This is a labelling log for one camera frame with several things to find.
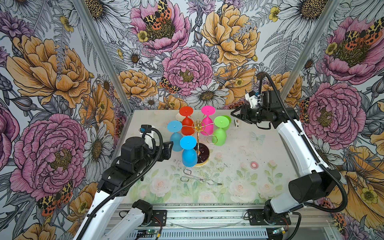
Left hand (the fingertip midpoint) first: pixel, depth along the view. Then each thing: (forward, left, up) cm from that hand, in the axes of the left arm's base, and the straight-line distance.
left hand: (163, 148), depth 67 cm
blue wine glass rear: (+11, -4, +2) cm, 12 cm away
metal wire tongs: (+1, -10, -29) cm, 30 cm away
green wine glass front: (+14, -31, +3) cm, 34 cm away
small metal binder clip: (+36, -45, -27) cm, 64 cm away
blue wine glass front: (+1, -11, -7) cm, 13 cm away
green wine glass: (+12, -27, -6) cm, 30 cm away
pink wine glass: (+13, -20, +1) cm, 24 cm away
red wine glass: (+19, -10, -7) cm, 23 cm away
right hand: (+15, -34, +3) cm, 37 cm away
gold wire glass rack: (+13, -20, -27) cm, 36 cm away
